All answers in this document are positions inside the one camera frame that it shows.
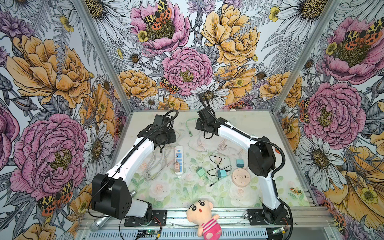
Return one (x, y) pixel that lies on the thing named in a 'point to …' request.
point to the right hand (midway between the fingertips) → (200, 127)
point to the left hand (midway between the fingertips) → (171, 141)
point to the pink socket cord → (228, 155)
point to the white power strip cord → (154, 154)
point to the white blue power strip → (179, 160)
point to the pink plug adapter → (177, 167)
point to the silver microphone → (94, 226)
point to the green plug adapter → (200, 171)
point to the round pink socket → (241, 177)
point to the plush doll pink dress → (200, 213)
